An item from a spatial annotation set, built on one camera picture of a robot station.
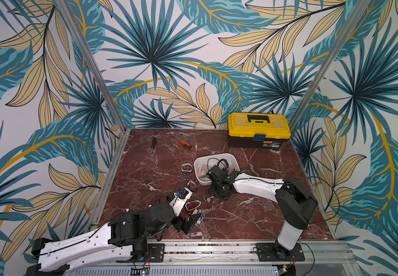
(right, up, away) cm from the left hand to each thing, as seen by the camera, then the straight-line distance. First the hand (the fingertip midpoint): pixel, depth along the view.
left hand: (190, 211), depth 66 cm
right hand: (+10, +1, +23) cm, 25 cm away
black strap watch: (+17, +15, +34) cm, 41 cm away
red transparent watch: (-1, -4, +19) cm, 20 cm away
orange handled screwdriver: (-5, +26, +41) cm, 49 cm away
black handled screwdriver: (-26, +27, +44) cm, 58 cm away
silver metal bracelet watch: (+8, -2, +21) cm, 23 cm away
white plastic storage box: (+5, +14, +32) cm, 35 cm away
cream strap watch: (+1, -2, +18) cm, 19 cm away
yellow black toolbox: (+37, +35, +33) cm, 61 cm away
